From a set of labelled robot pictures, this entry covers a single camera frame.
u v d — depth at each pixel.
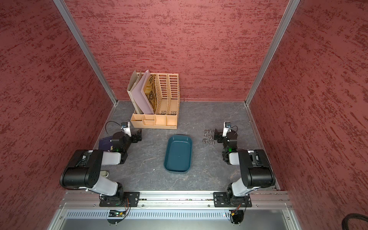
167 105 1.17
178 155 0.90
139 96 0.93
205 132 1.00
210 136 0.98
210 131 1.00
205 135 1.00
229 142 0.71
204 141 0.97
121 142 0.74
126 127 0.81
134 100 0.91
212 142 0.95
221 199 0.74
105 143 0.95
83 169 0.45
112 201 0.68
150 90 1.00
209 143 0.95
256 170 0.45
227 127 0.80
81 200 0.76
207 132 1.00
